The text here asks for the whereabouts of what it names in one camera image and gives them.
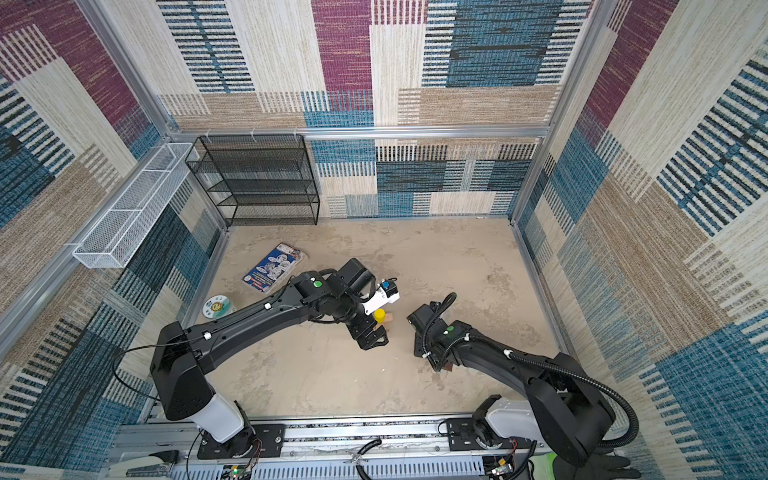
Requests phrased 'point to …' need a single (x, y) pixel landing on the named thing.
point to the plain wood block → (389, 317)
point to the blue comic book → (273, 268)
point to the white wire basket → (134, 213)
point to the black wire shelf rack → (258, 179)
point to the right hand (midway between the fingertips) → (428, 350)
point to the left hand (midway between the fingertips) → (379, 324)
